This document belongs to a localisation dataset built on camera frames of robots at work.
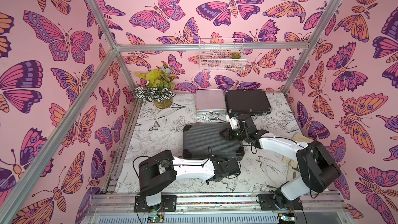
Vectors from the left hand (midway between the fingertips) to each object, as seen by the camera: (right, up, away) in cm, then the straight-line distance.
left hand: (215, 163), depth 84 cm
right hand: (+4, +16, +4) cm, 17 cm away
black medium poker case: (+26, +35, +25) cm, 50 cm away
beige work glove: (+53, +12, +11) cm, 55 cm away
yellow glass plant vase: (-34, +34, +28) cm, 55 cm away
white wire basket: (+5, +63, +21) cm, 66 cm away
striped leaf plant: (-36, +38, +6) cm, 53 cm away
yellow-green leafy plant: (-37, +50, +19) cm, 65 cm away
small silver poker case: (-1, +34, +26) cm, 43 cm away
